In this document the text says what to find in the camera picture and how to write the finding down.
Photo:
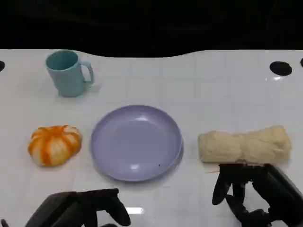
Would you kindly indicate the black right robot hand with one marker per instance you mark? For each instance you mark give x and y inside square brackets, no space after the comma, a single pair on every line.
[274,189]

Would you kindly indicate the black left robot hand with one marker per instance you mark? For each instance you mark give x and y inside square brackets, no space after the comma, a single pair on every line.
[68,208]

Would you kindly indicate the beige towel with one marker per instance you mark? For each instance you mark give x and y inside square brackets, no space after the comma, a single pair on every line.
[243,144]

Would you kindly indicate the orange and white bread roll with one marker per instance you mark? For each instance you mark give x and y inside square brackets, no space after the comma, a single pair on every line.
[54,145]

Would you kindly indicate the thin orange scrap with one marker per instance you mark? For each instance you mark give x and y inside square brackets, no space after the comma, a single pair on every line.
[211,171]

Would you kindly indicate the lilac plate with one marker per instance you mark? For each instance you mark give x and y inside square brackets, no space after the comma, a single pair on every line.
[135,144]

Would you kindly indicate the pale green mug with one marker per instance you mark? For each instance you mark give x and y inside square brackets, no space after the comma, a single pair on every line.
[67,80]

